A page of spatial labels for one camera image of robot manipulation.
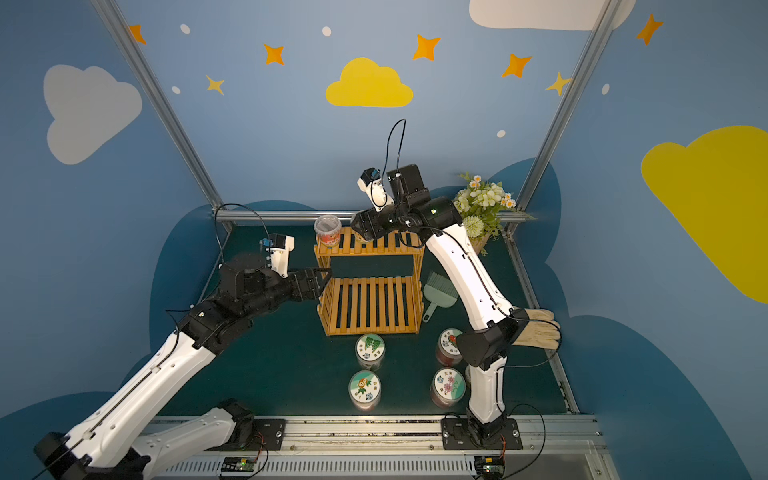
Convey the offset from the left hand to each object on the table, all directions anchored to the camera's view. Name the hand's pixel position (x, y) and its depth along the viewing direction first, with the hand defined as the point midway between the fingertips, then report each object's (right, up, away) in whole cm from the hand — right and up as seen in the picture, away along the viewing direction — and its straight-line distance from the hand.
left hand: (319, 266), depth 69 cm
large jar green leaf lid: (+11, -24, +11) cm, 28 cm away
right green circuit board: (+42, -50, +4) cm, 65 cm away
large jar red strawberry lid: (+33, -24, +12) cm, 42 cm away
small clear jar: (+1, +9, +6) cm, 11 cm away
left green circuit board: (-20, -49, +2) cm, 53 cm away
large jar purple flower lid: (+32, -31, +5) cm, 45 cm away
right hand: (+11, +12, +5) cm, 17 cm away
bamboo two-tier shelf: (+11, -14, +27) cm, 32 cm away
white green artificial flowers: (+45, +17, +17) cm, 50 cm away
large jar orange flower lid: (+10, -31, +5) cm, 33 cm away
